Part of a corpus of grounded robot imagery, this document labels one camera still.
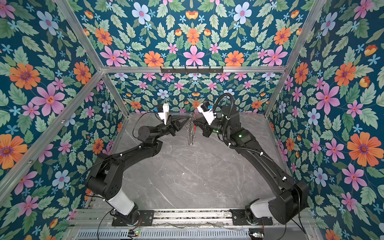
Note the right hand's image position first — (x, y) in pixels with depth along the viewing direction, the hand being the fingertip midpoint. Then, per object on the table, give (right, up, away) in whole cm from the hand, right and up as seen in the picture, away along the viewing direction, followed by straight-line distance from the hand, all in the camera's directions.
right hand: (196, 118), depth 68 cm
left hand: (-3, 0, -5) cm, 6 cm away
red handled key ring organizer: (-2, -5, -1) cm, 6 cm away
